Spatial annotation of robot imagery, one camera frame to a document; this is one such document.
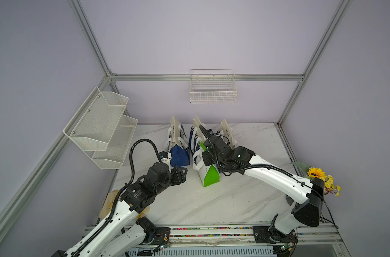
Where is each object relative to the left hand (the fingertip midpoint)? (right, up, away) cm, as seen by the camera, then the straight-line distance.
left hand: (181, 173), depth 73 cm
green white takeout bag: (+13, -3, +7) cm, 15 cm away
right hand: (+12, +8, +4) cm, 15 cm away
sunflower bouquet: (+59, +1, -3) cm, 59 cm away
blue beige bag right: (+23, +20, +11) cm, 32 cm away
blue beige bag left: (-3, +13, +9) cm, 16 cm away
